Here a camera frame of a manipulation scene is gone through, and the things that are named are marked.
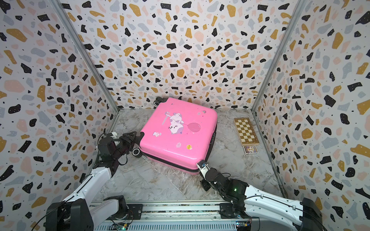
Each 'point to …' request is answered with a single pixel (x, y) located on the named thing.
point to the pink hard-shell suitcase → (177, 134)
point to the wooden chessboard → (247, 135)
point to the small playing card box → (250, 149)
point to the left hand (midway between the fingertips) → (139, 135)
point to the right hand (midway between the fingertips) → (199, 175)
